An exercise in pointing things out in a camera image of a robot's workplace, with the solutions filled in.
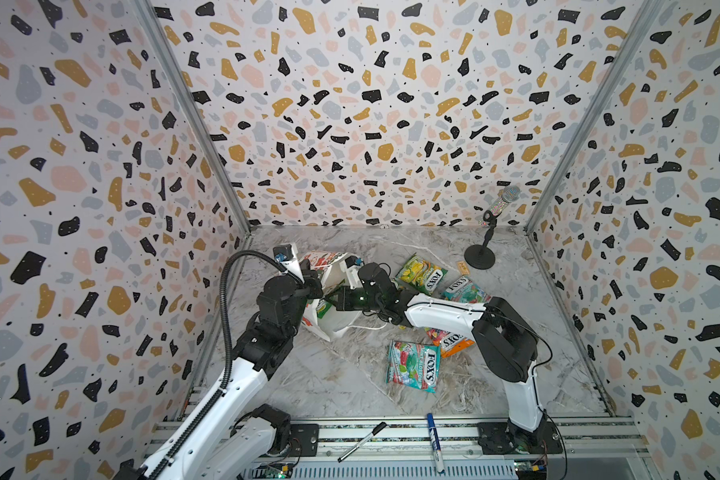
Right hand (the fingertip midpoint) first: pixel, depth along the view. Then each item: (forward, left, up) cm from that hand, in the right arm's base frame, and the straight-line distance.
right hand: (319, 294), depth 81 cm
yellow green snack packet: (+18, -30, -15) cm, 38 cm away
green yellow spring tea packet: (-2, -1, -4) cm, 5 cm away
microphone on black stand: (+29, -55, -19) cm, 65 cm away
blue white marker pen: (-32, -31, -17) cm, 48 cm away
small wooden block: (+24, -47, -19) cm, 56 cm away
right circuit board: (-36, -53, -19) cm, 67 cm away
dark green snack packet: (-13, -27, -16) cm, 34 cm away
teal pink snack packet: (+12, -45, -16) cm, 49 cm away
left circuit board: (-38, +8, -18) cm, 43 cm away
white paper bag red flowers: (+2, -4, +7) cm, 9 cm away
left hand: (+2, +1, +14) cm, 14 cm away
